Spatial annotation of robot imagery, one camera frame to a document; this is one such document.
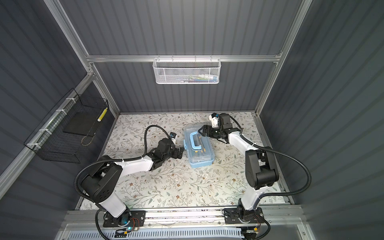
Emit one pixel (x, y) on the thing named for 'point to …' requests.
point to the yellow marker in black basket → (101, 116)
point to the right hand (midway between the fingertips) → (204, 132)
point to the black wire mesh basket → (68, 130)
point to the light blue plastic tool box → (200, 152)
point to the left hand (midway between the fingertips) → (177, 146)
